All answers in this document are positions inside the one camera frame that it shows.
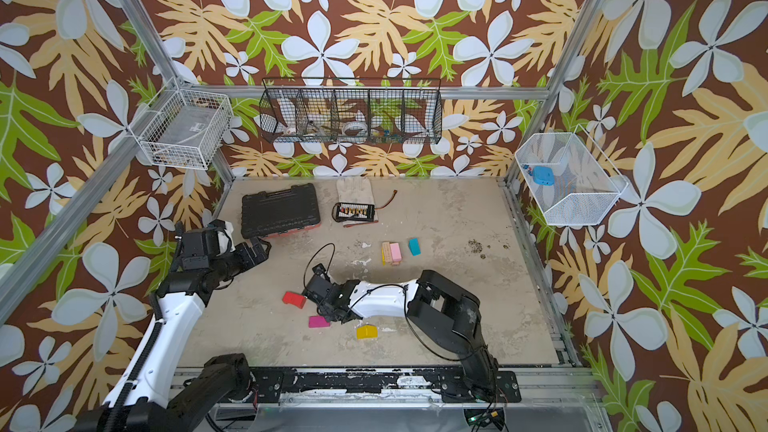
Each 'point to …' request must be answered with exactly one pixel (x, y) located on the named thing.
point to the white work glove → (354, 189)
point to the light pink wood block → (395, 252)
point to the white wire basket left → (183, 128)
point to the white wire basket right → (570, 179)
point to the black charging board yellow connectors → (355, 212)
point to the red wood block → (290, 297)
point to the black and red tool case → (279, 212)
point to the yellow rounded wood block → (367, 331)
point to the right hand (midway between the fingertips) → (328, 301)
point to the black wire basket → (352, 110)
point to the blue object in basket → (544, 175)
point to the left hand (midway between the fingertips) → (255, 246)
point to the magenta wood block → (317, 322)
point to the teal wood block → (414, 246)
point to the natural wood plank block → (387, 251)
